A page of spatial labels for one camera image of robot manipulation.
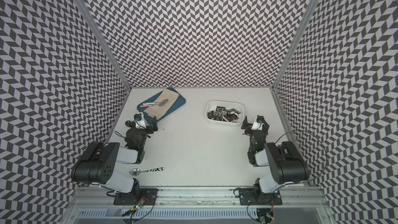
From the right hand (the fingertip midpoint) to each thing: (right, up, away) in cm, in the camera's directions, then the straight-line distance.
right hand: (254, 119), depth 89 cm
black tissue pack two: (-25, +2, +10) cm, 27 cm away
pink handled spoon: (-70, +8, +17) cm, 73 cm away
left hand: (-63, +1, +2) cm, 63 cm away
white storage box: (-16, +3, +10) cm, 19 cm away
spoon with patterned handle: (-64, -25, -11) cm, 69 cm away
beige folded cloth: (-62, +4, +16) cm, 64 cm away
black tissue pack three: (-14, 0, +8) cm, 16 cm away
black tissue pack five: (-20, 0, +9) cm, 22 cm away
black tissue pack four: (-8, +4, +13) cm, 16 cm away
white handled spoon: (-60, +9, +17) cm, 63 cm away
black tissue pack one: (-20, +4, +11) cm, 23 cm away
